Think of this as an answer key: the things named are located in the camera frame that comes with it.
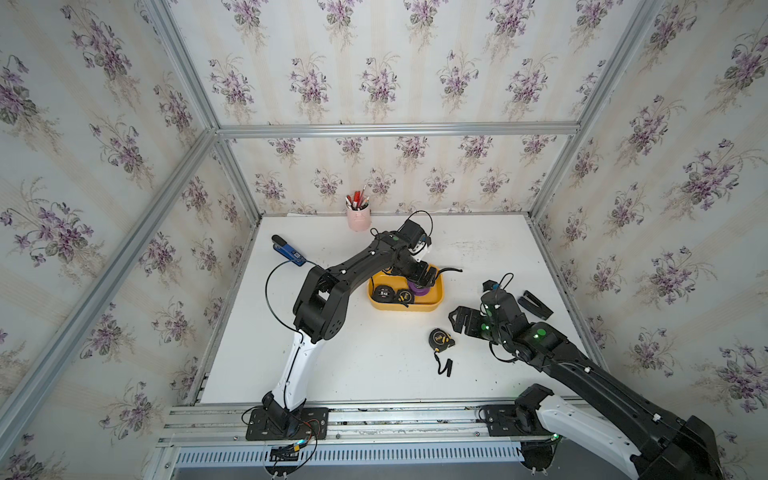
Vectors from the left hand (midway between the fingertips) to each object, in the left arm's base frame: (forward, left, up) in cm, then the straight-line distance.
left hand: (424, 279), depth 93 cm
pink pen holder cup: (+27, +22, -1) cm, 35 cm away
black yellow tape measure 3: (-4, +6, -3) cm, 8 cm away
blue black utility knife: (+16, +50, -3) cm, 53 cm away
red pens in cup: (+32, +23, +3) cm, 40 cm away
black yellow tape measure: (-18, -3, -4) cm, 19 cm away
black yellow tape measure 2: (-3, +13, -3) cm, 14 cm away
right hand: (-16, -9, +4) cm, 18 cm away
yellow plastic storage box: (-6, -2, -3) cm, 7 cm away
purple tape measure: (-2, +2, -4) cm, 5 cm away
